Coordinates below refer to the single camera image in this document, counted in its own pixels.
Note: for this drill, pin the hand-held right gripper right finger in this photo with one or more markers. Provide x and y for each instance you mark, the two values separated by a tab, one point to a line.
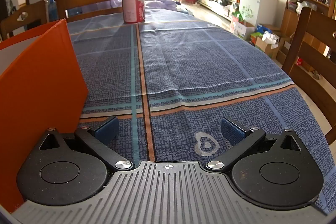
232	132

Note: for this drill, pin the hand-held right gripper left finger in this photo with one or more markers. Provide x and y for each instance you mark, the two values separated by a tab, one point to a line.
107	130

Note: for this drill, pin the orange cardboard box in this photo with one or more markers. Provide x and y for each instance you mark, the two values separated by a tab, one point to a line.
39	95

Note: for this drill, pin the blue patterned tablecloth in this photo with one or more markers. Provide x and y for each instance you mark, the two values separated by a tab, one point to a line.
197	69

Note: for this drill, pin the open cardboard box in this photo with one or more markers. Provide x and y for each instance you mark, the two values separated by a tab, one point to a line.
265	48

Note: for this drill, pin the white cardboard box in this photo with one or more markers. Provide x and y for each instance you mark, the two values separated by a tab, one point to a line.
242	29

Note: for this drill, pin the wooden chair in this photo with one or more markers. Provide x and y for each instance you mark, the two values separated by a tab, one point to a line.
73	3
36	14
302	56

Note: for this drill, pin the wooden bookshelf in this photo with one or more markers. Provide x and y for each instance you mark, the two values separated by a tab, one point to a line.
288	22

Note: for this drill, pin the white chest freezer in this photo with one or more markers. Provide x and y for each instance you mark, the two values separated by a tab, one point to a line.
267	8

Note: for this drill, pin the low white television cabinet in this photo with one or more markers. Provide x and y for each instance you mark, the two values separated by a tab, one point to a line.
215	5

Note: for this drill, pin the red can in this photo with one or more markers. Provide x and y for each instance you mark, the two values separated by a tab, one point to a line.
133	3

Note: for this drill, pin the blue water bottle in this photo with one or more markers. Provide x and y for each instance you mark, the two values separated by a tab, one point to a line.
53	10

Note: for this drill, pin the purple cloth pile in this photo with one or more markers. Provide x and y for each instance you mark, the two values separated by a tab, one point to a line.
160	5

